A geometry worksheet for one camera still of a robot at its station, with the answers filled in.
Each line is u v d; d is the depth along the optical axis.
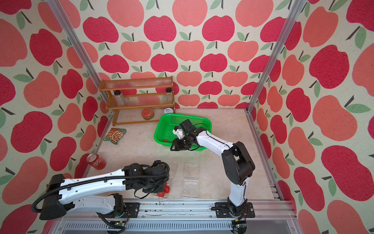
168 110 1.12
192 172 0.88
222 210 0.73
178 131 0.83
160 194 0.76
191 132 0.69
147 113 1.13
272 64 0.91
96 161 0.82
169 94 1.01
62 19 0.73
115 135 1.03
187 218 0.73
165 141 1.00
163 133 1.05
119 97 0.99
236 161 0.50
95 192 0.45
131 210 0.75
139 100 1.18
